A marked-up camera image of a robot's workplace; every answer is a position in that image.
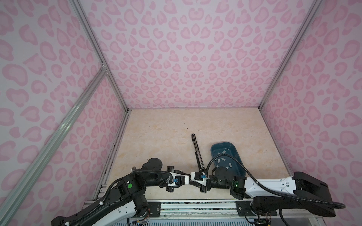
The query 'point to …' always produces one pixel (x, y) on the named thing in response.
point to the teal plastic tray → (218, 148)
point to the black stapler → (199, 156)
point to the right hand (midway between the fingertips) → (187, 177)
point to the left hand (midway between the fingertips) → (188, 173)
